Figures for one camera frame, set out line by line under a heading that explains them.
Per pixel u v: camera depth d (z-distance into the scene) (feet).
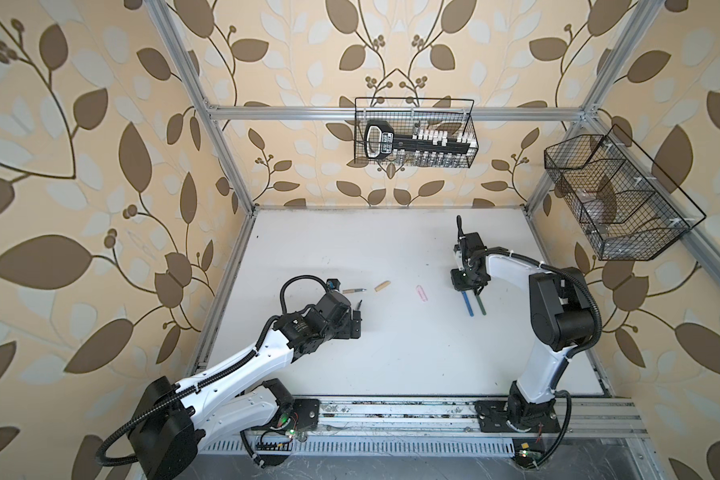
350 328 2.41
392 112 2.97
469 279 2.77
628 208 2.37
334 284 2.42
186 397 1.37
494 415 2.38
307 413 2.44
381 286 3.25
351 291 3.23
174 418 1.31
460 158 2.85
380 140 2.71
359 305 3.07
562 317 1.66
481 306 3.07
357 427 2.42
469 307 3.07
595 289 2.97
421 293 3.16
